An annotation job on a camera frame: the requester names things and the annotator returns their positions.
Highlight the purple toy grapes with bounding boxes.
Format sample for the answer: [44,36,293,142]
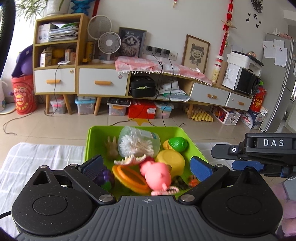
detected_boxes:
[93,169,115,191]

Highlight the dark hair claw clip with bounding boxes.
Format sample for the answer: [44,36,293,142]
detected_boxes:
[105,136,118,159]

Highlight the toy corn cob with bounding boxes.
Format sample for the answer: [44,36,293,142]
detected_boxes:
[162,137,189,153]

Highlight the orange pumpkin toy half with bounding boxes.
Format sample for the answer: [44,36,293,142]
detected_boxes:
[112,165,150,194]

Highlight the white starfish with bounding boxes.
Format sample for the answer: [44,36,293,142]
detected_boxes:
[114,154,147,166]

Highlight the pink pig toy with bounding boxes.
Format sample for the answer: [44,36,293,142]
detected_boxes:
[139,161,180,196]

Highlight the clear cotton swab jar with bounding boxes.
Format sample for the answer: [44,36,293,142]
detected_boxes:
[118,126,161,158]

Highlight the tan octopus toy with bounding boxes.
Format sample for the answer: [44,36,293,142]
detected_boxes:
[188,175,200,188]

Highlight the person right hand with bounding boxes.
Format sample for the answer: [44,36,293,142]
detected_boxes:
[271,183,295,237]

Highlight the yellow egg crate mat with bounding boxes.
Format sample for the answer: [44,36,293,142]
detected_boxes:
[183,106,214,122]

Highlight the green plastic cookie box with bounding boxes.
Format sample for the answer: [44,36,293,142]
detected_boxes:
[84,126,206,199]

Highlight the silver refrigerator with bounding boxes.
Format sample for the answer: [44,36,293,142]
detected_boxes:
[261,34,295,133]

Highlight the black microwave oven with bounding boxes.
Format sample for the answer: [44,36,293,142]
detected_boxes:
[222,63,261,95]

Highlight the red cardboard box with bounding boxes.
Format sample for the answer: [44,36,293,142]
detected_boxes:
[128,99,157,119]

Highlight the red cartoon bucket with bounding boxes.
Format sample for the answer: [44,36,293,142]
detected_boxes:
[11,75,37,115]

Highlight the white printer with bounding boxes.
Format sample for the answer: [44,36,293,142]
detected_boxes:
[227,51,264,77]

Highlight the framed cartoon girl picture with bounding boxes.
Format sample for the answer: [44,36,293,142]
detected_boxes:
[182,35,210,73]

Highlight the black case on shelf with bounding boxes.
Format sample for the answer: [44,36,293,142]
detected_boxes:
[129,75,156,98]

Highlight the pink lace cloth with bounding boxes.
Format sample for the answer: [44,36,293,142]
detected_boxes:
[115,56,212,86]

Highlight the purple plush toy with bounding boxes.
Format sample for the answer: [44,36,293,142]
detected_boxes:
[11,45,33,78]

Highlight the wooden TV cabinet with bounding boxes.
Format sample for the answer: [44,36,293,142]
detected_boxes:
[33,14,252,115]

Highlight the white desk fan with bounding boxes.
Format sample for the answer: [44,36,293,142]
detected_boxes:
[98,32,121,64]

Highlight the framed cat picture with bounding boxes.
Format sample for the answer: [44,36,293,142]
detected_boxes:
[116,27,147,58]

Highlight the blue stitch plush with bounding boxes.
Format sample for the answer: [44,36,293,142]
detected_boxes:
[71,0,93,16]

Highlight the potted spider plant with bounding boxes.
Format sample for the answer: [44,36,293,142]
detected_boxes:
[16,0,71,21]

